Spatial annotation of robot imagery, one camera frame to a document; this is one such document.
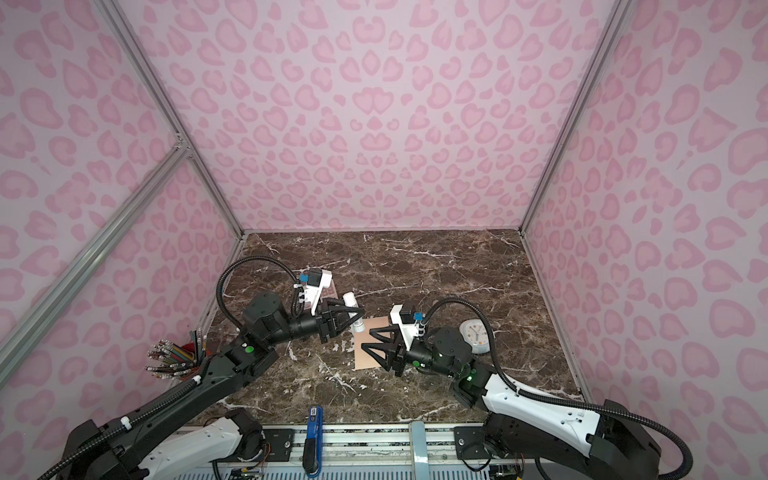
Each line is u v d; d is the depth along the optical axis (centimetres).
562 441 46
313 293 61
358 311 64
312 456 69
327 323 60
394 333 67
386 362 62
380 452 72
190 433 55
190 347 78
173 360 73
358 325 65
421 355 61
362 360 65
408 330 61
